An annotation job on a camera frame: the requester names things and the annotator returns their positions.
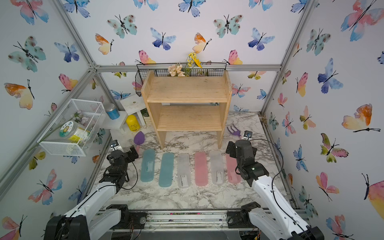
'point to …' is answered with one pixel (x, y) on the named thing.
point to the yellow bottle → (132, 121)
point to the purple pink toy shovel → (139, 139)
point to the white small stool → (131, 105)
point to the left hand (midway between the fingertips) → (126, 146)
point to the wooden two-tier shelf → (195, 104)
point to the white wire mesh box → (87, 113)
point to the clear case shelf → (184, 170)
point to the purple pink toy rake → (237, 132)
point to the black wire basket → (141, 74)
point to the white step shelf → (107, 123)
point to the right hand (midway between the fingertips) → (240, 143)
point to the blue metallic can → (113, 113)
